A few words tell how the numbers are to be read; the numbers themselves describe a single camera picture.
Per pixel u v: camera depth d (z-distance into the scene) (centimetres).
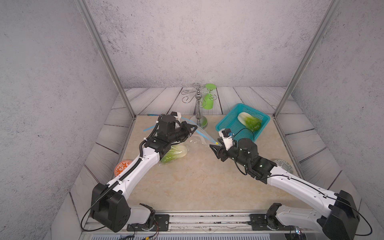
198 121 115
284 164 89
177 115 72
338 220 38
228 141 64
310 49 85
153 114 122
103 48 85
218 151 65
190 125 74
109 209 47
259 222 73
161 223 73
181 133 67
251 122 104
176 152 90
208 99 108
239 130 114
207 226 73
